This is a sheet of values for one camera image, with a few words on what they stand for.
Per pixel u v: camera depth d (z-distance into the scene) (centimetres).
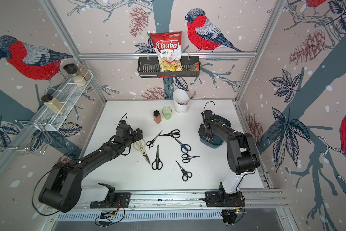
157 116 101
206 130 80
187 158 88
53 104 67
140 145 95
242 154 48
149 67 95
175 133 100
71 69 78
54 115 71
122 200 73
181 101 114
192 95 106
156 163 86
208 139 95
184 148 93
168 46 81
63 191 41
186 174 81
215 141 95
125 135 70
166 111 108
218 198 73
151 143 95
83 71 86
